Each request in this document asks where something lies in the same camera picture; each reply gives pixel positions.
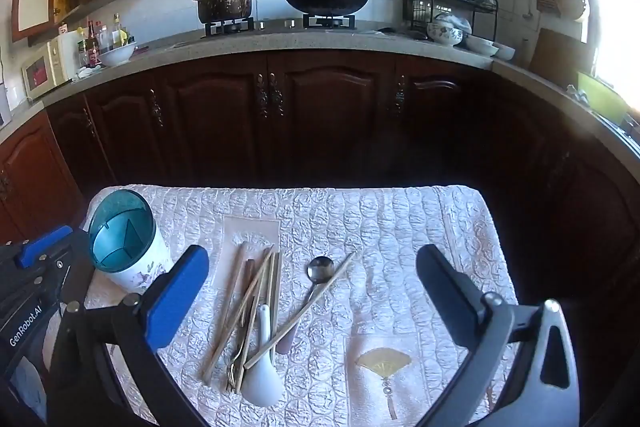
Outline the black wire dish rack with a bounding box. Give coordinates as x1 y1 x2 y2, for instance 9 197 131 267
402 0 498 42

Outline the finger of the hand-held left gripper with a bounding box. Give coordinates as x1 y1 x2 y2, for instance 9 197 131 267
0 225 75 270

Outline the green basin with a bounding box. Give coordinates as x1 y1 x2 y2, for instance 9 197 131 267
577 71 631 122

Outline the white quilted tablecloth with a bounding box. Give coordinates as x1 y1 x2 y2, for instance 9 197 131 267
82 184 521 427

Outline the large white bowl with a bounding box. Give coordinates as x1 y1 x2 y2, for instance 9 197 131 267
97 41 138 68

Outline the brown cutting board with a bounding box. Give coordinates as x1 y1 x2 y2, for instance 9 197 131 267
529 28 588 80

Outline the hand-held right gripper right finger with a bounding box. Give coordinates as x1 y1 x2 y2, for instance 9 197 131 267
415 244 581 427

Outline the metal spoon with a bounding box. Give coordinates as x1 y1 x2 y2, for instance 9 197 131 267
276 256 336 356

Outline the cream microwave oven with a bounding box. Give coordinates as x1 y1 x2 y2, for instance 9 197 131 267
21 38 76 100

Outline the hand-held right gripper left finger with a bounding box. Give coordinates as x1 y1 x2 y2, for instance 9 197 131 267
47 244 211 427

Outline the blackened pot with lid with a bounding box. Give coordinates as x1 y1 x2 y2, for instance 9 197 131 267
192 0 258 25

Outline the white ceramic spoon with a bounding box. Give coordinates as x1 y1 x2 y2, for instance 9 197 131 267
241 304 283 408

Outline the patterned ceramic bowl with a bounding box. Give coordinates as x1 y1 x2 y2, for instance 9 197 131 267
427 13 471 46

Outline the teal rimmed white utensil holder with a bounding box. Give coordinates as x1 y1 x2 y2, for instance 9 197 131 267
88 189 175 294

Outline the dark handled metal fork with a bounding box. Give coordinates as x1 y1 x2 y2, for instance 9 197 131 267
225 258 256 390

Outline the white paper roll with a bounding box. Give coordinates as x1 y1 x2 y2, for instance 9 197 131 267
57 32 83 80

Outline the gas stove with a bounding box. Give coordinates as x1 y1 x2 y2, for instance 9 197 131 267
200 14 358 38

